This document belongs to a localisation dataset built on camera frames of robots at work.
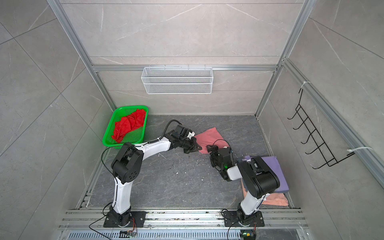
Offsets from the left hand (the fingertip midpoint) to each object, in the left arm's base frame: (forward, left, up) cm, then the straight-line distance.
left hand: (203, 145), depth 89 cm
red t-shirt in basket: (+24, +55, -5) cm, 60 cm away
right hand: (+1, -3, -6) cm, 7 cm away
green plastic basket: (+17, +49, -11) cm, 52 cm away
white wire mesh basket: (+42, +16, +19) cm, 48 cm away
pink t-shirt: (+10, -6, -6) cm, 14 cm away
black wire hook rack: (-16, -49, +23) cm, 56 cm away
